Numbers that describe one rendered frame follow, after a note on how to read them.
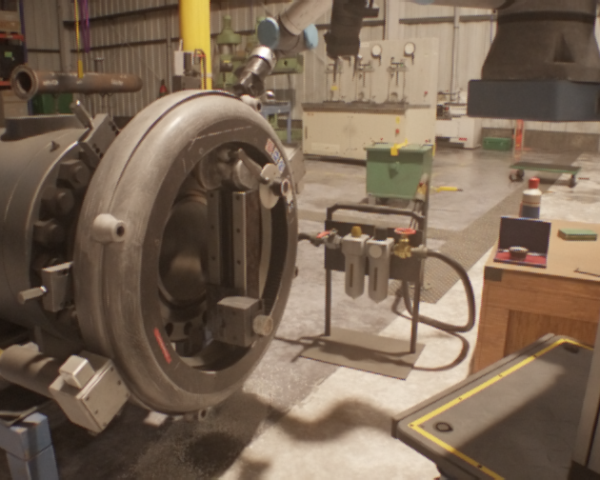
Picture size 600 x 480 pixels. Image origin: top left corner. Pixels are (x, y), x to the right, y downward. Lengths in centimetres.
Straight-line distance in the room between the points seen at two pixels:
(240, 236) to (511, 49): 71
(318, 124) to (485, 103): 710
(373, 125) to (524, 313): 579
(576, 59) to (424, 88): 682
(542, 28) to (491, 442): 76
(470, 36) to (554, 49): 1121
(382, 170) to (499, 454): 361
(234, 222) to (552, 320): 102
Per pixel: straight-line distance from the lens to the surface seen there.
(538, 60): 85
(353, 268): 198
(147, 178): 100
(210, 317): 135
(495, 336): 178
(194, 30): 492
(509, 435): 117
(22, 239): 130
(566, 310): 173
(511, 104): 85
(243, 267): 126
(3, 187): 140
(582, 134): 1161
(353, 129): 754
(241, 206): 123
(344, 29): 128
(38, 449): 143
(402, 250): 191
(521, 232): 187
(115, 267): 98
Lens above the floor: 97
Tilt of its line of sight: 15 degrees down
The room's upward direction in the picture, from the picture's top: straight up
